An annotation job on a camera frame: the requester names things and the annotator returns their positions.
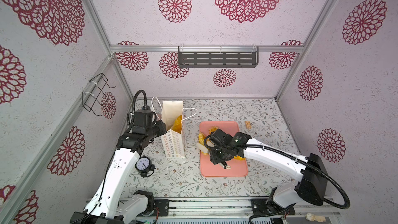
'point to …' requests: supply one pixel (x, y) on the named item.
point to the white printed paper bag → (173, 143)
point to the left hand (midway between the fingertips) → (163, 128)
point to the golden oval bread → (177, 124)
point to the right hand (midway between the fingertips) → (212, 157)
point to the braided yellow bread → (213, 129)
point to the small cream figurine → (310, 216)
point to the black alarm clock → (143, 165)
